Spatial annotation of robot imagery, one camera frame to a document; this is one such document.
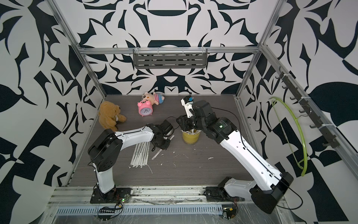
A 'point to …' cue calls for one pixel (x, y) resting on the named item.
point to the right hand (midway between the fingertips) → (179, 117)
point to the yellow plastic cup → (190, 139)
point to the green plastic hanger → (305, 153)
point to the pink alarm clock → (145, 108)
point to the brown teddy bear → (109, 115)
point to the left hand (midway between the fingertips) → (165, 143)
